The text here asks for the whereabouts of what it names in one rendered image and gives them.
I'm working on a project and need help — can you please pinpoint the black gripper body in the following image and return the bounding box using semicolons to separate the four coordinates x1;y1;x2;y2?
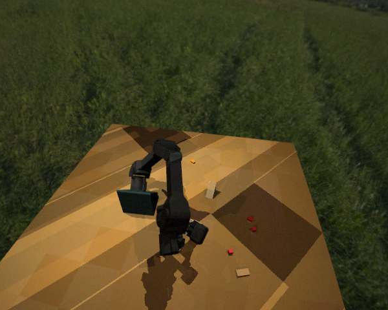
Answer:
186;222;209;245

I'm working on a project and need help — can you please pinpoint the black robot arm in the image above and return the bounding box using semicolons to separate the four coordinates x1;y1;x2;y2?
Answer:
129;138;191;256

